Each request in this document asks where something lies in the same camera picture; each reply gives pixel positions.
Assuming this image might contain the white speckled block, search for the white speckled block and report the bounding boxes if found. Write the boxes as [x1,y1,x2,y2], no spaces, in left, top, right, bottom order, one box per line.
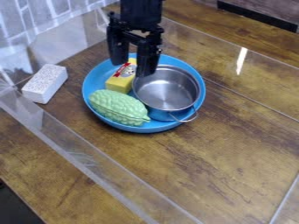
[21,64,68,104]

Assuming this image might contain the green bumpy toy gourd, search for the green bumpy toy gourd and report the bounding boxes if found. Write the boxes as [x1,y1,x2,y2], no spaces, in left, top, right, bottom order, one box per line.
[88,89,150,126]

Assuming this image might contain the clear acrylic barrier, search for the clear acrylic barrier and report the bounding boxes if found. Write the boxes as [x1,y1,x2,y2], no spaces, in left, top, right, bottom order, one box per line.
[0,88,299,224]

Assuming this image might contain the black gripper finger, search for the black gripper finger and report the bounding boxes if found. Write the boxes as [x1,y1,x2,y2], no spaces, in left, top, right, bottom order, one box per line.
[136,38,161,77]
[106,26,128,66]

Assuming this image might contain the yellow butter box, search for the yellow butter box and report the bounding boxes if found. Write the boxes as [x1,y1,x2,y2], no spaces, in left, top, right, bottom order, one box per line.
[105,58,136,94]

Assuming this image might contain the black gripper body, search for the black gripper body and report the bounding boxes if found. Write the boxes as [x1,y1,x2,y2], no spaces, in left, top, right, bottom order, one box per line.
[106,0,164,43]

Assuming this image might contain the dark wooden furniture edge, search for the dark wooden furniture edge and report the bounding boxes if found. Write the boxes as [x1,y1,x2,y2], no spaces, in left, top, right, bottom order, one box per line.
[217,0,299,33]

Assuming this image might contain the stainless steel pot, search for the stainless steel pot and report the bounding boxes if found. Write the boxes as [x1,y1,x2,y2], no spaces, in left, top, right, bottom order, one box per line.
[132,65,203,123]

